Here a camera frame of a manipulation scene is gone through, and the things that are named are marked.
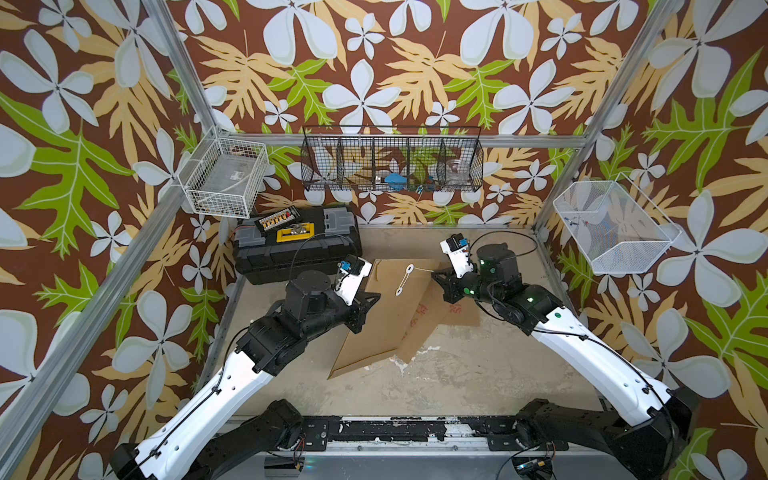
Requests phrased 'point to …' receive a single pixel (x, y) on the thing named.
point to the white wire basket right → (615, 227)
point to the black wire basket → (392, 158)
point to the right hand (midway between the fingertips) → (430, 273)
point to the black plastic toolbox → (317, 242)
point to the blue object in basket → (396, 181)
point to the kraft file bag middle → (424, 322)
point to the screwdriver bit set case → (274, 220)
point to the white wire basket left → (222, 178)
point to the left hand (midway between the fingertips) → (380, 293)
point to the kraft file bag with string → (402, 284)
